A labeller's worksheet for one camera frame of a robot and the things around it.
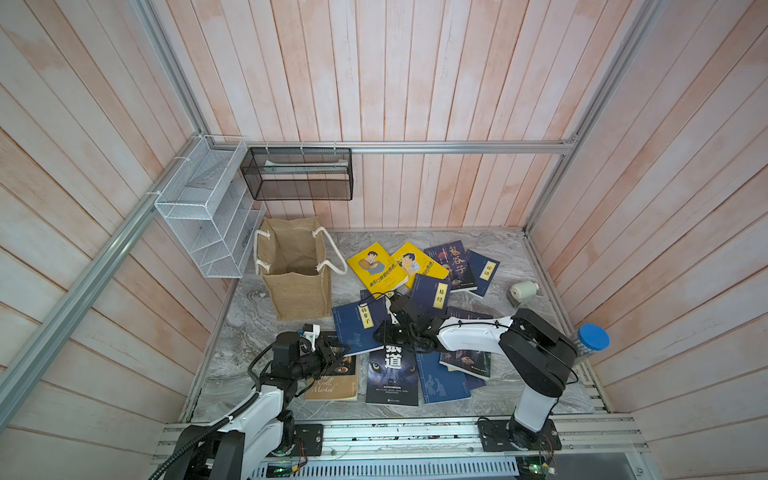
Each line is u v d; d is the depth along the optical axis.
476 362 0.84
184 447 0.40
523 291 0.93
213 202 0.77
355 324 0.92
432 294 0.98
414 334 0.70
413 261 1.07
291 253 1.03
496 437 0.73
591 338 0.72
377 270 1.06
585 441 0.75
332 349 0.88
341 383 0.82
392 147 0.96
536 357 0.47
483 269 1.07
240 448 0.44
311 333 0.82
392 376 0.82
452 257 1.08
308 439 0.73
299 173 1.05
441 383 0.80
